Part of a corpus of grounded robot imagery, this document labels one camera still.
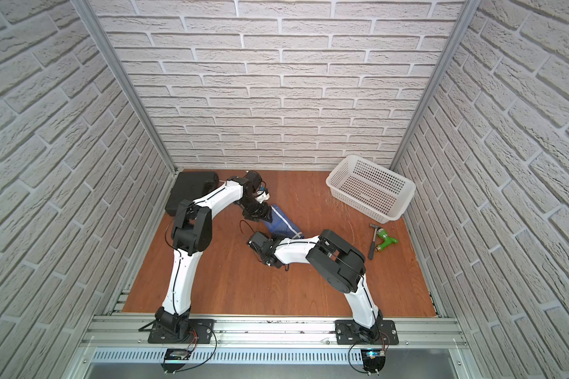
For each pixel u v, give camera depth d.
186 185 1.07
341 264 0.51
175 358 0.70
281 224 0.97
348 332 0.74
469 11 0.69
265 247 0.74
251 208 0.88
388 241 0.94
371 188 1.13
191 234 0.60
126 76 0.86
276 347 0.76
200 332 0.73
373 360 0.70
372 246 0.93
